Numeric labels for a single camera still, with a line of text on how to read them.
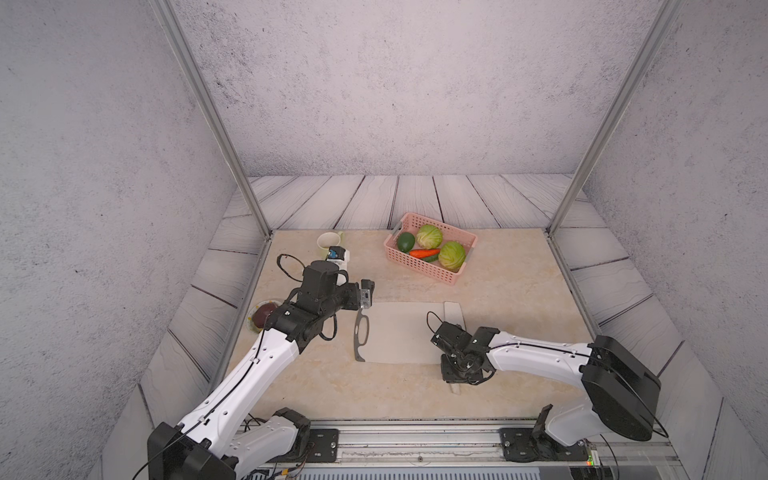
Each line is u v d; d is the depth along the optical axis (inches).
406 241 44.3
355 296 26.4
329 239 42.7
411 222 46.7
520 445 28.6
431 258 43.3
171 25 28.1
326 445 28.5
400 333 36.8
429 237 43.7
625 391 17.2
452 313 37.9
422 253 43.6
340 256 26.0
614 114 34.4
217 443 15.1
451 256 41.0
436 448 29.1
